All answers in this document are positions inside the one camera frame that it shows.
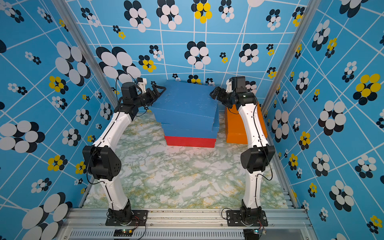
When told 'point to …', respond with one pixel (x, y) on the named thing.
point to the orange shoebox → (235, 132)
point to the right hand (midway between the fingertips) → (218, 96)
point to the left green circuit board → (123, 232)
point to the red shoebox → (190, 141)
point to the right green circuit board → (253, 234)
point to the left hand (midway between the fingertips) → (164, 90)
